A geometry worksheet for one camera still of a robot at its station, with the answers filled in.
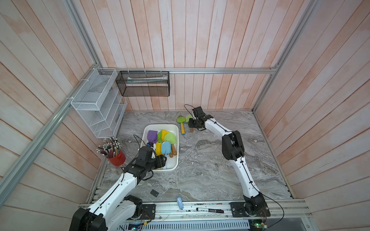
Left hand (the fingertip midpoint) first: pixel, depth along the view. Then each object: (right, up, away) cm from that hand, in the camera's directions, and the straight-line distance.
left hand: (162, 161), depth 84 cm
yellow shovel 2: (-4, +5, +11) cm, 13 cm away
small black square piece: (-4, -17, -4) cm, 18 cm away
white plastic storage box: (+5, -3, +8) cm, 10 cm away
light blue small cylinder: (+10, -19, -9) cm, 24 cm away
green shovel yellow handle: (+11, +26, +29) cm, 41 cm away
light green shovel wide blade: (+3, +13, +18) cm, 22 cm away
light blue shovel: (+1, +6, +11) cm, 13 cm away
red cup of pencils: (-28, +8, -6) cm, 30 cm away
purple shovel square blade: (-10, +13, +17) cm, 24 cm away
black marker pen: (+26, -23, -11) cm, 36 cm away
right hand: (+17, +23, +26) cm, 39 cm away
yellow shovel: (-2, +16, +20) cm, 26 cm away
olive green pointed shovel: (+15, +25, +26) cm, 40 cm away
